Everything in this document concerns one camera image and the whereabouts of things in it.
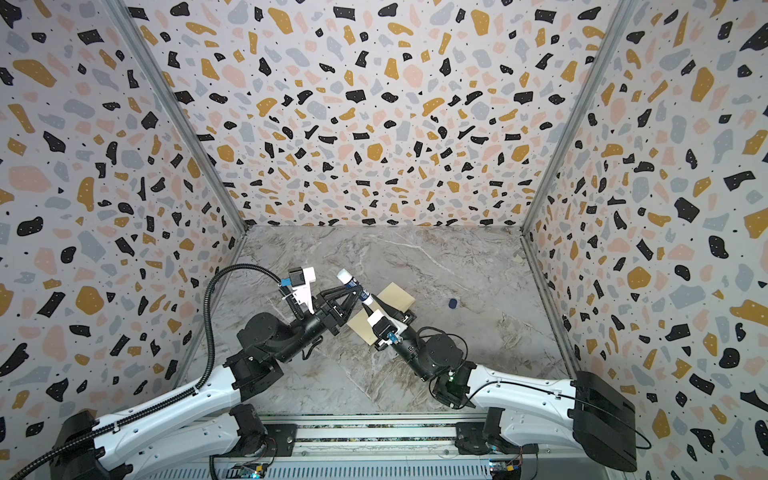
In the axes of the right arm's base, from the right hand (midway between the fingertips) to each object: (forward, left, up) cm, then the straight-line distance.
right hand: (370, 295), depth 63 cm
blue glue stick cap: (+18, -23, -33) cm, 44 cm away
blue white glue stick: (+1, +4, +4) cm, 5 cm away
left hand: (0, +2, +4) cm, 4 cm away
